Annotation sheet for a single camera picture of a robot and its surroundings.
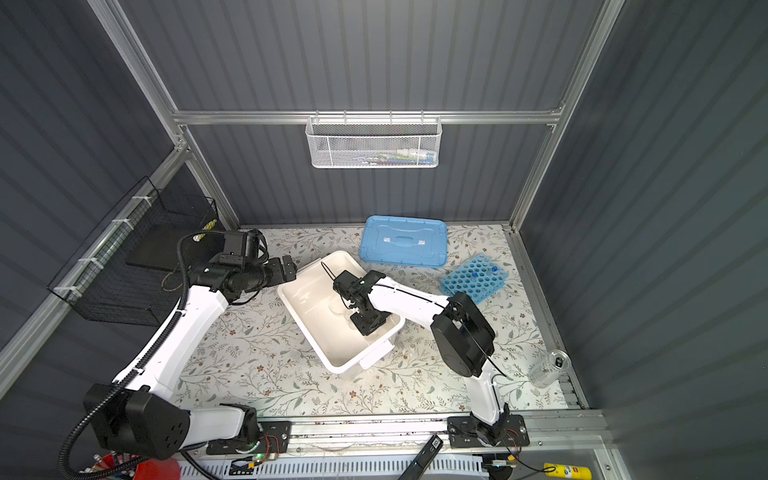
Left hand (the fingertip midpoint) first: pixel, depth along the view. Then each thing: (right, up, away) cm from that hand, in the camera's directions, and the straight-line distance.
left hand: (280, 270), depth 80 cm
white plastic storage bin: (+9, -16, +14) cm, 23 cm away
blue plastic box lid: (+35, +10, +36) cm, 51 cm away
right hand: (+25, -17, +8) cm, 31 cm away
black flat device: (+36, -43, -14) cm, 58 cm away
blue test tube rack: (+60, -3, +19) cm, 63 cm away
